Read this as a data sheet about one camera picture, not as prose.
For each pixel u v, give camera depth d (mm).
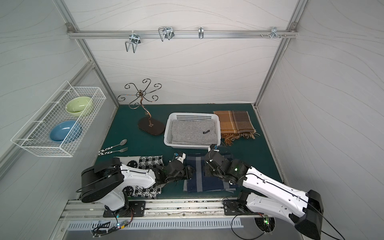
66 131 662
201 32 781
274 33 767
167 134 924
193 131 984
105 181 437
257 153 955
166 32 761
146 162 840
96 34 783
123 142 956
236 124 1047
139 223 703
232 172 516
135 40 784
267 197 477
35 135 582
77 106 729
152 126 1047
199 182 801
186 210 735
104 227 715
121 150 937
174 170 652
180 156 784
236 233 639
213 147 688
